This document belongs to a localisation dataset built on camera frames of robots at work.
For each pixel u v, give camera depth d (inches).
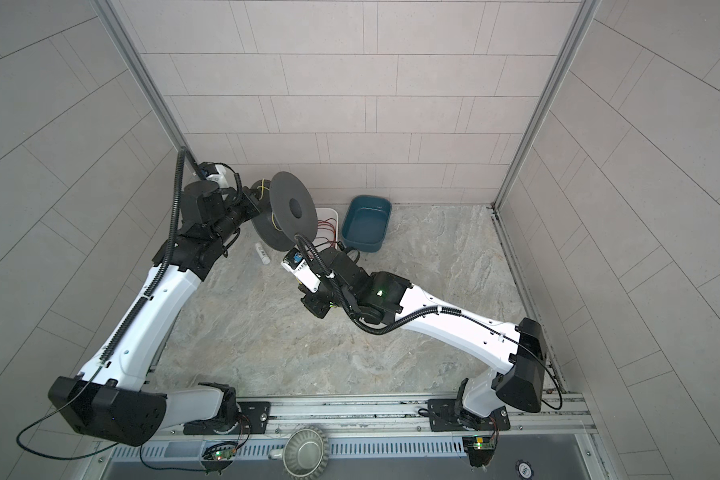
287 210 27.9
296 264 21.3
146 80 32.0
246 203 24.2
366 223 43.1
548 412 28.5
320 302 22.4
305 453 26.2
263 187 26.8
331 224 42.7
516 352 15.5
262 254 39.1
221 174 23.9
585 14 27.9
